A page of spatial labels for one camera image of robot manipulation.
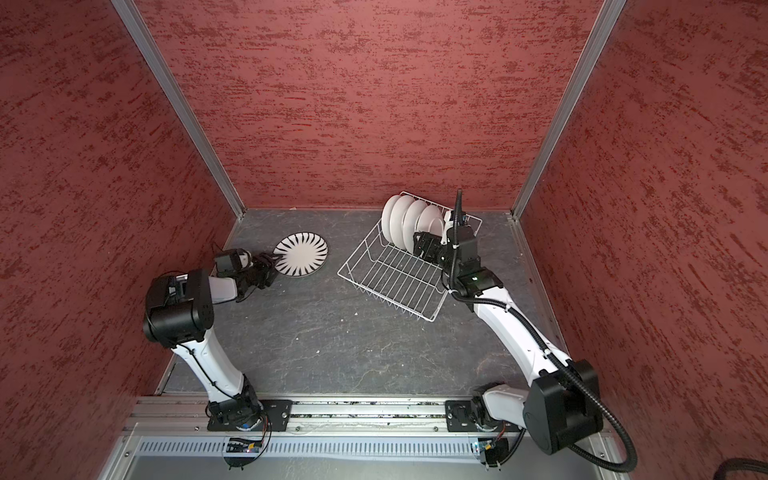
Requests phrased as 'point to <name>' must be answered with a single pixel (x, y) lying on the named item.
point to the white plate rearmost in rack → (385, 217)
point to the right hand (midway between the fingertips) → (423, 243)
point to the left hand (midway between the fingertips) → (283, 263)
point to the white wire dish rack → (403, 280)
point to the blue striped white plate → (303, 254)
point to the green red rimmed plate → (430, 220)
